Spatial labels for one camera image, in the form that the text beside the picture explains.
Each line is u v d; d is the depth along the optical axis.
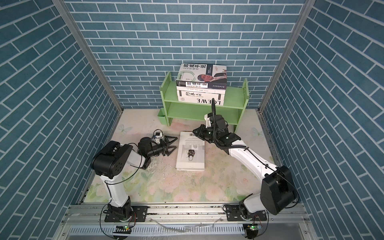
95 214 0.75
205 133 0.71
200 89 0.80
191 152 0.91
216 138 0.62
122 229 0.72
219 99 0.81
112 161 0.52
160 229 0.71
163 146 0.83
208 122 0.74
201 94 0.82
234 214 0.73
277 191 0.43
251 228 0.72
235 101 0.87
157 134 0.91
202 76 0.79
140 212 0.74
